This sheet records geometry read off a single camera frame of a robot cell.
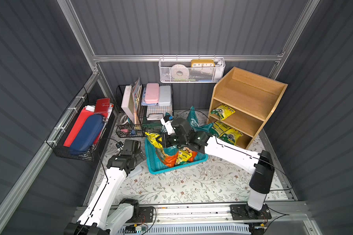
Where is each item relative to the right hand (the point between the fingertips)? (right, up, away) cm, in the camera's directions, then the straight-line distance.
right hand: (160, 141), depth 73 cm
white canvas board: (-23, +20, +16) cm, 35 cm away
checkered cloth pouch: (-5, +16, +18) cm, 25 cm away
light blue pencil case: (0, +28, +26) cm, 38 cm away
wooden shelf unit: (+52, +25, +11) cm, 59 cm away
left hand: (-15, -10, +6) cm, 19 cm away
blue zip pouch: (-34, +5, -4) cm, 34 cm away
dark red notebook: (-33, +19, +6) cm, 38 cm away
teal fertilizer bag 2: (+3, -9, +9) cm, 13 cm away
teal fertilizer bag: (+17, +11, +8) cm, 22 cm away
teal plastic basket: (-4, -18, +18) cm, 26 cm away
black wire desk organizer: (-16, +19, +22) cm, 33 cm away
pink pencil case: (-9, +29, +23) cm, 38 cm away
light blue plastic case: (-15, -19, +14) cm, 28 cm away
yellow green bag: (-4, +2, -1) cm, 5 cm away
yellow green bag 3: (+38, +6, +32) cm, 50 cm away
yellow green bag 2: (+38, +17, +21) cm, 47 cm away
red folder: (-41, +14, +4) cm, 44 cm away
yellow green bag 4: (+45, +1, +26) cm, 52 cm away
